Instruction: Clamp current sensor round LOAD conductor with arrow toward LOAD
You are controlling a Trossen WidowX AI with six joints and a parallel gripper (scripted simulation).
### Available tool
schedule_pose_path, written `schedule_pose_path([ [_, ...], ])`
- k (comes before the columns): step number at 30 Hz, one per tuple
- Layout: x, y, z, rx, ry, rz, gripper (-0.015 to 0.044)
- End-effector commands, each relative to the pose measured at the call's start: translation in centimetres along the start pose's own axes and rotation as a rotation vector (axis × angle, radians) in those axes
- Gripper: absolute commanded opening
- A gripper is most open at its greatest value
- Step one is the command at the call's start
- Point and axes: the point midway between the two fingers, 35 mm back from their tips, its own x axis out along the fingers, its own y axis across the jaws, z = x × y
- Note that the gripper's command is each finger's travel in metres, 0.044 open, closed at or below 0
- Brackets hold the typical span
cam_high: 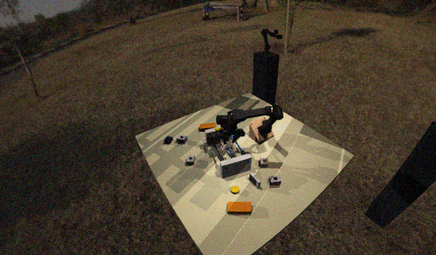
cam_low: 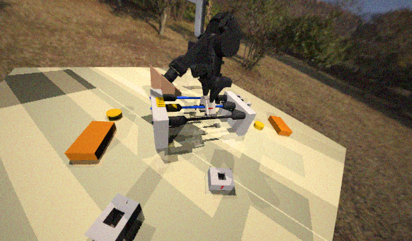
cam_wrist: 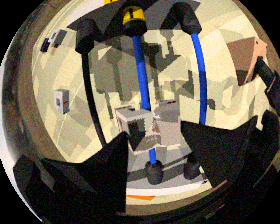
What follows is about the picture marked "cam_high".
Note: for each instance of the yellow short cylinder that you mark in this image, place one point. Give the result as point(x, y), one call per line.
point(234, 189)

